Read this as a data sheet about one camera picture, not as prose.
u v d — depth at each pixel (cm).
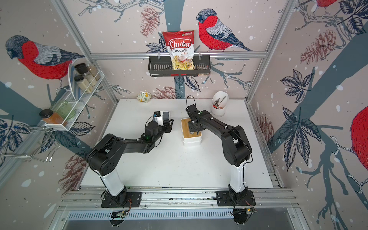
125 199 69
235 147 51
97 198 101
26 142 56
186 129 91
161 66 94
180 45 80
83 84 76
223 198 73
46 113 60
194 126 81
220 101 106
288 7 73
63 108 72
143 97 122
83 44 86
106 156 49
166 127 83
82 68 79
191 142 89
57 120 62
